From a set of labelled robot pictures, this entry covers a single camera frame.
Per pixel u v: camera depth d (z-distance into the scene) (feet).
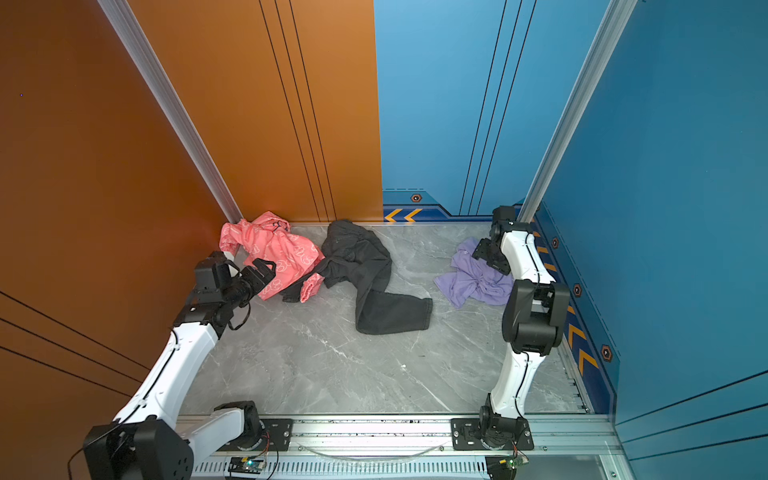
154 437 1.27
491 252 2.64
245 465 2.32
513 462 2.29
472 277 3.27
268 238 3.38
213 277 1.96
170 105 2.78
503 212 2.49
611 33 2.36
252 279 2.34
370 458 2.30
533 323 1.70
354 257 3.39
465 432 2.39
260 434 2.34
